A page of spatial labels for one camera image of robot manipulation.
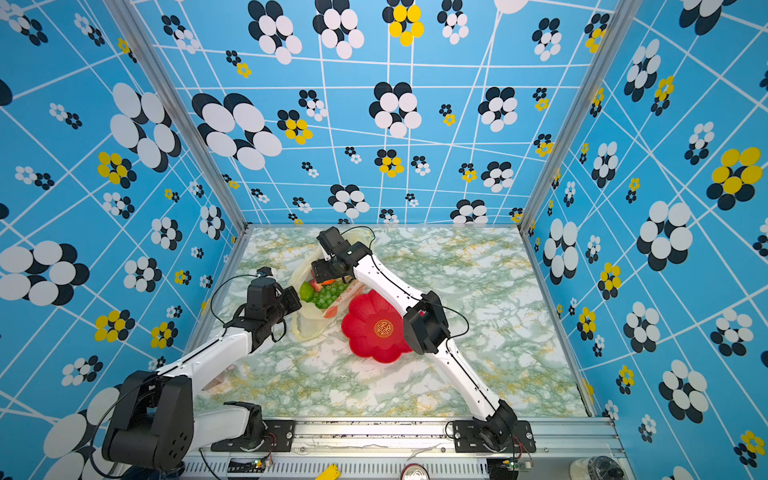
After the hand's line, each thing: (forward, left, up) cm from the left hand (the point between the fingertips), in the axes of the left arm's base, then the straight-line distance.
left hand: (301, 289), depth 90 cm
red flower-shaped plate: (-8, -22, -10) cm, 26 cm away
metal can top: (-45, -33, +1) cm, 55 cm away
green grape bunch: (+2, -7, -6) cm, 10 cm away
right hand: (+8, -7, 0) cm, 11 cm away
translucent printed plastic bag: (-6, -2, -9) cm, 11 cm away
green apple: (+2, 0, -4) cm, 4 cm away
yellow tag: (-44, -14, -10) cm, 48 cm away
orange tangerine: (0, -9, +4) cm, 10 cm away
